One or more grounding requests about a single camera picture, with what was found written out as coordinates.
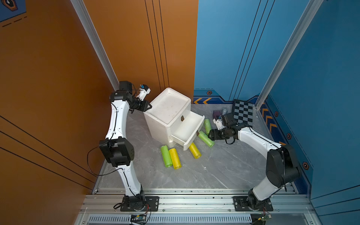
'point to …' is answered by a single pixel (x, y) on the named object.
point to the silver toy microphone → (224, 111)
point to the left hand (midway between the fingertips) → (149, 103)
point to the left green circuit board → (138, 218)
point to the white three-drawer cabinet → (170, 120)
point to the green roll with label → (205, 138)
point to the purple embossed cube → (216, 114)
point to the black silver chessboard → (243, 111)
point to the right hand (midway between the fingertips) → (213, 135)
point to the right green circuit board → (264, 218)
